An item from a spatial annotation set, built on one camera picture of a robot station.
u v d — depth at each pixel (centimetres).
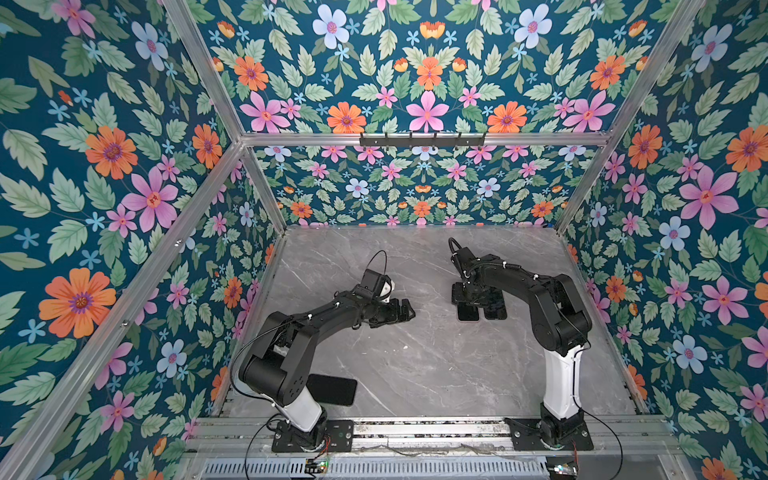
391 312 81
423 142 93
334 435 74
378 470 77
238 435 75
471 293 85
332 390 82
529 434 73
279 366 46
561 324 54
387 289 78
